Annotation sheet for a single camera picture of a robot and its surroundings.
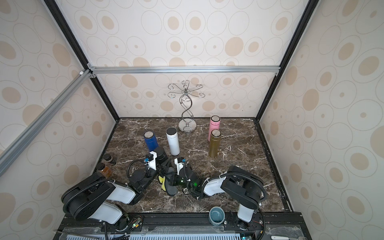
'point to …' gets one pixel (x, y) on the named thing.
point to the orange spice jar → (104, 170)
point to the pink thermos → (214, 124)
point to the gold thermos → (215, 143)
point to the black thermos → (162, 157)
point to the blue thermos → (151, 140)
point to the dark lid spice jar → (108, 158)
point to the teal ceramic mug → (216, 215)
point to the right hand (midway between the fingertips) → (169, 173)
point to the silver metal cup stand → (187, 125)
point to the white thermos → (171, 133)
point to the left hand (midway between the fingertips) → (171, 157)
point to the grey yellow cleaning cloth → (170, 190)
